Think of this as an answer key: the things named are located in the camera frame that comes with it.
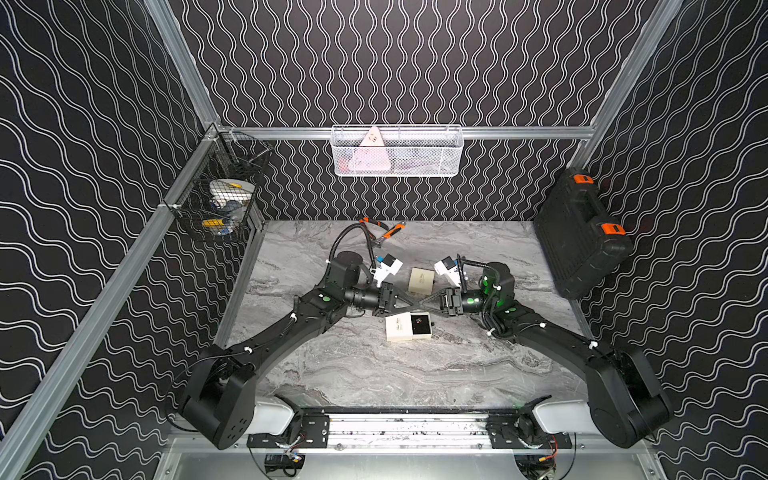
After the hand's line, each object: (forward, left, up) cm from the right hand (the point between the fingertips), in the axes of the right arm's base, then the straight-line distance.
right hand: (420, 306), depth 73 cm
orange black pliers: (+51, +18, -19) cm, 57 cm away
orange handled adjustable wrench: (+44, +8, -20) cm, 49 cm away
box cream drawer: (+6, -2, -21) cm, 22 cm away
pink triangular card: (+44, +13, +15) cm, 48 cm away
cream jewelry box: (+4, +5, -19) cm, 20 cm away
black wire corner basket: (+26, +55, +12) cm, 62 cm away
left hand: (-2, +1, +4) cm, 5 cm away
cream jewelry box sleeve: (+20, -3, -19) cm, 28 cm away
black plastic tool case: (+23, -49, -4) cm, 55 cm away
